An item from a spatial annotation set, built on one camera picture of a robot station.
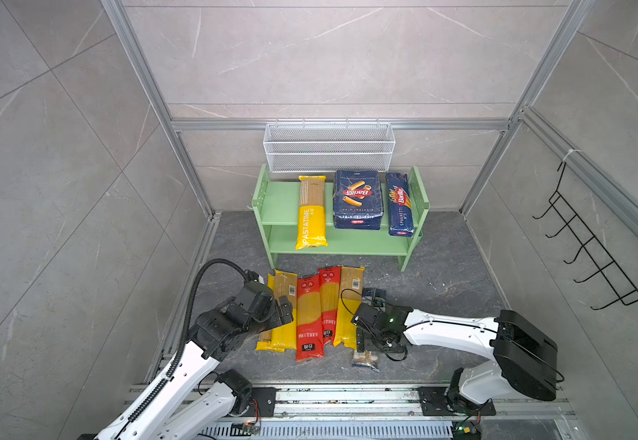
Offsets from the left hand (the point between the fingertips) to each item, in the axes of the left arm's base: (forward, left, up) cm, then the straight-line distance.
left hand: (282, 307), depth 73 cm
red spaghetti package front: (-6, -7, -14) cm, 16 cm away
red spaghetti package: (+15, -14, -15) cm, 26 cm away
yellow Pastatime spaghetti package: (+18, -8, +11) cm, 23 cm away
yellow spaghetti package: (-3, +1, -13) cm, 14 cm away
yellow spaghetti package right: (+9, -20, -14) cm, 27 cm away
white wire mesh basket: (+58, -3, +12) cm, 59 cm away
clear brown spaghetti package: (-11, -24, -15) cm, 30 cm away
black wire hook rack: (-6, -78, +15) cm, 80 cm away
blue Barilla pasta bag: (+25, -22, +15) cm, 36 cm away
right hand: (-6, -26, -17) cm, 32 cm away
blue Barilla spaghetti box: (+20, -34, +13) cm, 41 cm away
